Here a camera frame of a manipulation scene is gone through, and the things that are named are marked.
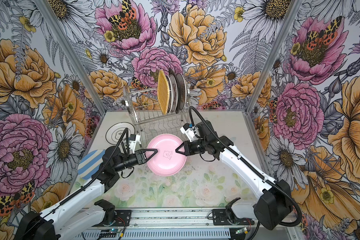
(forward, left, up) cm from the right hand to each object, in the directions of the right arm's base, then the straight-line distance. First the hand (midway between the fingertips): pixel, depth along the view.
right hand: (178, 155), depth 72 cm
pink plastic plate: (-2, +6, -3) cm, 7 cm away
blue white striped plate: (+8, +56, -22) cm, 61 cm away
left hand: (+1, +11, -2) cm, 11 cm away
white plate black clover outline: (+32, +46, -21) cm, 60 cm away
